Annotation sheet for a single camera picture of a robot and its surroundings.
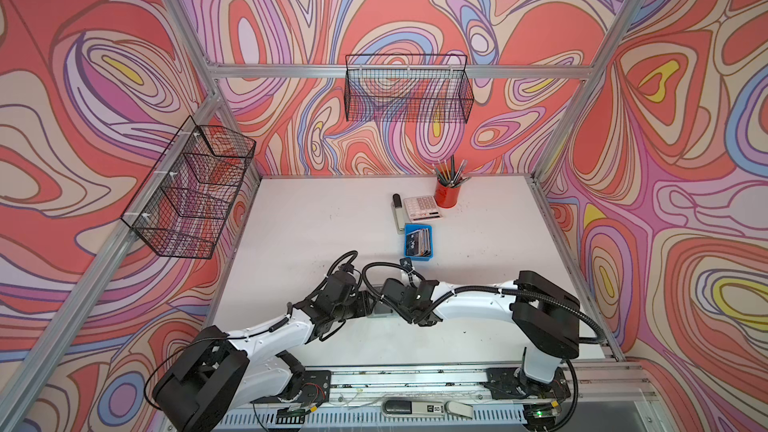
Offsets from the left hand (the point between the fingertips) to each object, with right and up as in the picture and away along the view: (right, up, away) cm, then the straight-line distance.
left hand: (378, 300), depth 85 cm
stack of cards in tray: (+13, +15, +10) cm, 22 cm away
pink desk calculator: (+16, +26, +22) cm, 38 cm away
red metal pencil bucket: (+24, +31, +20) cm, 44 cm away
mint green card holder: (+1, -2, -3) cm, 4 cm away
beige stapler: (+7, +28, +19) cm, 34 cm away
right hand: (+11, 0, +2) cm, 12 cm away
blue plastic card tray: (+12, +20, +16) cm, 28 cm away
